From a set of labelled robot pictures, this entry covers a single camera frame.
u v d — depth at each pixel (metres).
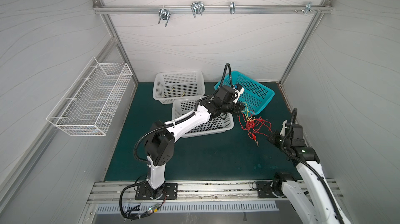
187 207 0.70
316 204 0.45
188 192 0.75
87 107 0.68
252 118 0.79
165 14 0.80
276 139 0.70
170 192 0.73
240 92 0.72
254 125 0.84
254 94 1.11
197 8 0.77
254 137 0.88
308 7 0.77
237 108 0.70
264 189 0.74
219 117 0.61
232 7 0.78
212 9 0.80
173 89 1.08
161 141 0.46
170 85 1.19
